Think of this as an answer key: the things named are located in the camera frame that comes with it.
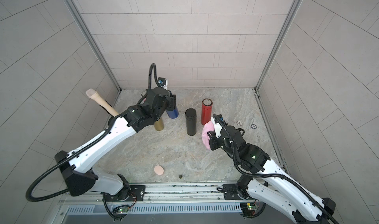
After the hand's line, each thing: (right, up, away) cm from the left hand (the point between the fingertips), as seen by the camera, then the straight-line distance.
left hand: (173, 94), depth 72 cm
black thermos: (+8, -14, +9) cm, 18 cm away
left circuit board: (-22, -52, -7) cm, 57 cm away
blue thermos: (-1, -10, +6) cm, 12 cm away
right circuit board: (+36, -53, -3) cm, 64 cm away
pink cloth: (+17, -15, -6) cm, 23 cm away
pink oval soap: (-9, -40, +6) cm, 41 cm away
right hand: (+16, -19, -2) cm, 25 cm away
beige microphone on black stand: (-42, 0, +4) cm, 42 cm away
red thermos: (+17, -9, +15) cm, 24 cm away
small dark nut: (+3, -43, +4) cm, 43 cm away
